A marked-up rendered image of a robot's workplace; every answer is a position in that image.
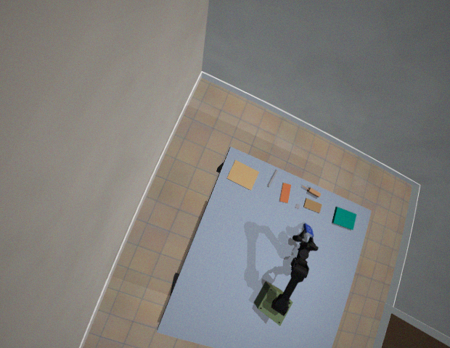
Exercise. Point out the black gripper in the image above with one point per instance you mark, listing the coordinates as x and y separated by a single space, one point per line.
300 237

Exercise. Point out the orange-brown flat rectangular tile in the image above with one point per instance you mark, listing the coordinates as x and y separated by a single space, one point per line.
284 197

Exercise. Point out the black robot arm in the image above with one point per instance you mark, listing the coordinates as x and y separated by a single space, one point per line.
299 272

